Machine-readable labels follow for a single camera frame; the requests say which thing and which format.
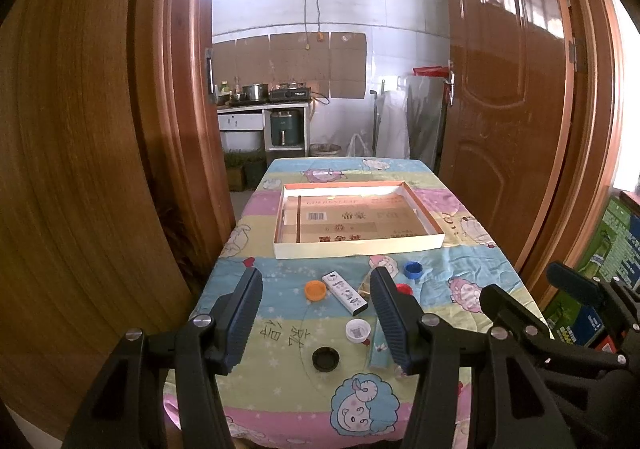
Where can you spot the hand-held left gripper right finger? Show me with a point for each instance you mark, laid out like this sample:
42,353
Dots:
394,324

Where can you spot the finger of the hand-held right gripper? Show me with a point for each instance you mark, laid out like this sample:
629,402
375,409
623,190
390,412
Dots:
505,306
570,276

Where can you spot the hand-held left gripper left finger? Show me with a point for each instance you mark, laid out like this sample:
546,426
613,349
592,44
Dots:
241,314

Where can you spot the teal slim box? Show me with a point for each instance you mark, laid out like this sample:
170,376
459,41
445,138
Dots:
379,356

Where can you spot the white bottle cap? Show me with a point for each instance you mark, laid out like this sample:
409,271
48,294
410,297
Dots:
358,330

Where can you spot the red bottle cap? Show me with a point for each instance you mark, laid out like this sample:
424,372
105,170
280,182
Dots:
405,289

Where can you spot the blue bottle cap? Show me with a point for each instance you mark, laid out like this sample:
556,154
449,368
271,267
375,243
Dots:
414,270

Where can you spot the white printed slim box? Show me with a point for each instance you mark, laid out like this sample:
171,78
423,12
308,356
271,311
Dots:
344,293

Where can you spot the black bottle cap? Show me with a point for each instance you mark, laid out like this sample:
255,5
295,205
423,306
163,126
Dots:
325,359

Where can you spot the orange bottle cap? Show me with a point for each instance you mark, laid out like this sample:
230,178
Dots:
315,290

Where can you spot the shallow cardboard box tray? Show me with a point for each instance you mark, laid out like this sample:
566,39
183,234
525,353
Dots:
320,249

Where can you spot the green printed carton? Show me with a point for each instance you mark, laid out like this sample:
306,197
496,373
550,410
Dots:
615,249

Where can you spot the cartoon sheep printed tablecloth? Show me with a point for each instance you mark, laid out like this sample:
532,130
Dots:
280,394

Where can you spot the printed brown cardboard liner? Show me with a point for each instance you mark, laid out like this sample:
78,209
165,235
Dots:
350,226

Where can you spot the wooden crate with plants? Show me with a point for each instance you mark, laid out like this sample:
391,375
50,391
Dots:
240,173

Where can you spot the grey bucket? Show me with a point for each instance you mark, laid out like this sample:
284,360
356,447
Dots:
325,149

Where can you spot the brown wooden door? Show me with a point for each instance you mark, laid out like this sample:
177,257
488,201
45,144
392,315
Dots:
500,104

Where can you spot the green air fryer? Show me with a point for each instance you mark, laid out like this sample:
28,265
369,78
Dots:
285,130

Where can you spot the white kitchen counter cabinet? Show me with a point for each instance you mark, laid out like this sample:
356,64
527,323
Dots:
240,121

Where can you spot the white sack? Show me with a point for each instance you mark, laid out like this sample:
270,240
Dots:
394,121

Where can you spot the black metal bar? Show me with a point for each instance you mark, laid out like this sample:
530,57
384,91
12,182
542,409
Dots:
375,121

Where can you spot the clear plastic wrapped panel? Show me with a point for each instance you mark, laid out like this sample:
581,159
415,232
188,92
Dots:
425,116

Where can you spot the wooden panel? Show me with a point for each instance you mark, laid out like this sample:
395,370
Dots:
75,179

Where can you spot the steel basin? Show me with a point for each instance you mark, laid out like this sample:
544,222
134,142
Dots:
223,98

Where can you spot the steel cooking pot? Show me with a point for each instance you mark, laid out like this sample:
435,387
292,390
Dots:
255,91

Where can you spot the black gas stove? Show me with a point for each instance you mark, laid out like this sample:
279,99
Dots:
290,92

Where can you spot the red plastic strip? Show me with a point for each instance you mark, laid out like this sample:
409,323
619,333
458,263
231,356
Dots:
429,71

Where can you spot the wooden door frame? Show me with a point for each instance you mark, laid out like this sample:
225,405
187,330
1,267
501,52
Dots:
170,79

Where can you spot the cardboard wall sheet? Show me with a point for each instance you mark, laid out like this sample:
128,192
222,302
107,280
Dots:
300,59
348,64
223,64
252,59

